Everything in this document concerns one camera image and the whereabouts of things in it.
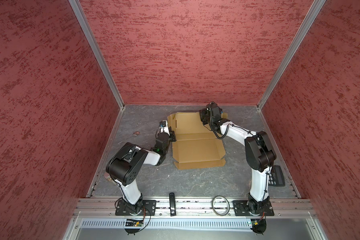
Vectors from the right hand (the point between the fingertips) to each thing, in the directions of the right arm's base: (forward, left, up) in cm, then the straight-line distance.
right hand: (196, 111), depth 97 cm
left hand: (-10, +17, -6) cm, 20 cm away
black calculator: (-40, -43, -14) cm, 60 cm away
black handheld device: (-50, +16, -11) cm, 54 cm away
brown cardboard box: (-17, 0, -15) cm, 23 cm away
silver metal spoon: (-5, +43, -15) cm, 46 cm away
